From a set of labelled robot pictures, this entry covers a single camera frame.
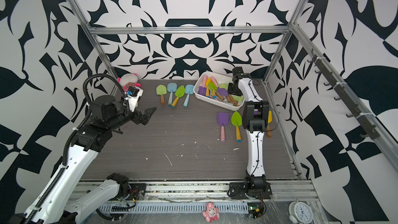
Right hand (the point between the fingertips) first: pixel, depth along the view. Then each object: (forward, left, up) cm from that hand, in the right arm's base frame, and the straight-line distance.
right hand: (233, 89), depth 106 cm
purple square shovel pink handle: (-18, +8, -9) cm, 22 cm away
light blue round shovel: (+8, +43, -6) cm, 44 cm away
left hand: (-28, +47, +25) cm, 60 cm away
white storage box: (+6, +13, -6) cm, 15 cm away
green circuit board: (-65, -2, -8) cm, 66 cm away
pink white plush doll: (+10, +73, 0) cm, 74 cm away
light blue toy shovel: (+5, +30, -7) cm, 31 cm away
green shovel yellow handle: (+2, +36, -6) cm, 37 cm away
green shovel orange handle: (+6, +50, -7) cm, 51 cm away
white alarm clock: (-67, -20, -4) cm, 70 cm away
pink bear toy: (-67, +18, -3) cm, 69 cm away
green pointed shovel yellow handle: (-20, -1, -8) cm, 21 cm away
